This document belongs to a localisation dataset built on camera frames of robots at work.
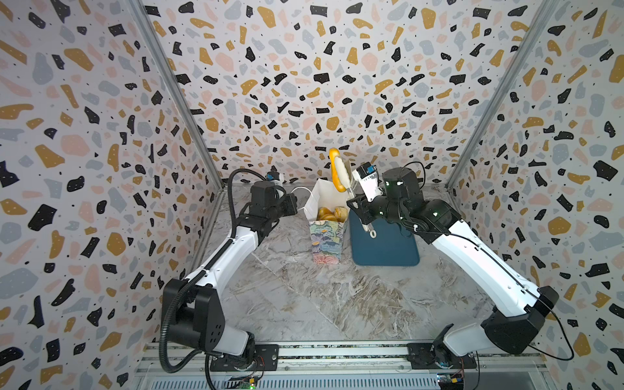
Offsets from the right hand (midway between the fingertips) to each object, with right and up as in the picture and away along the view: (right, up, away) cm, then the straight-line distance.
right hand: (347, 197), depth 67 cm
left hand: (-15, +2, +15) cm, 21 cm away
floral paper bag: (-5, -13, +15) cm, 20 cm away
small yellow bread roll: (-6, -6, +29) cm, 30 cm away
